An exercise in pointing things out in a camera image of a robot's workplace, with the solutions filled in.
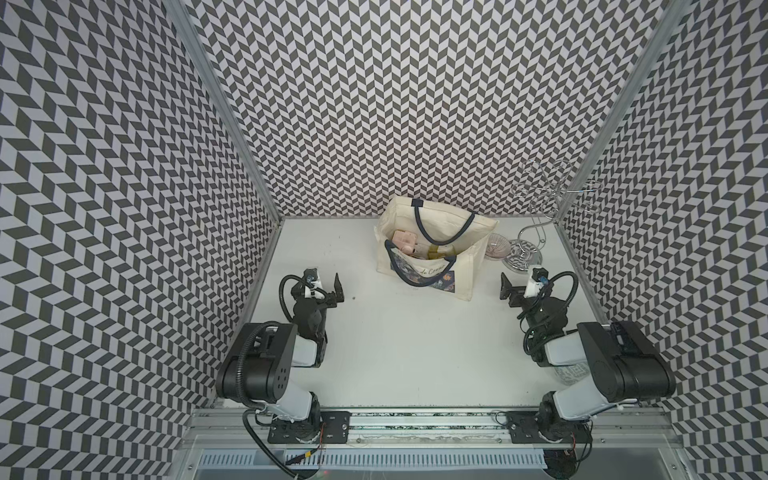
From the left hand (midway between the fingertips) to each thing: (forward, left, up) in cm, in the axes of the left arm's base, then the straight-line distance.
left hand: (322, 276), depth 90 cm
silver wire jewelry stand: (+13, -66, +21) cm, 71 cm away
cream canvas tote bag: (+14, -35, -3) cm, 38 cm away
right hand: (0, -60, 0) cm, 60 cm away
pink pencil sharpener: (+14, -26, 0) cm, 29 cm away
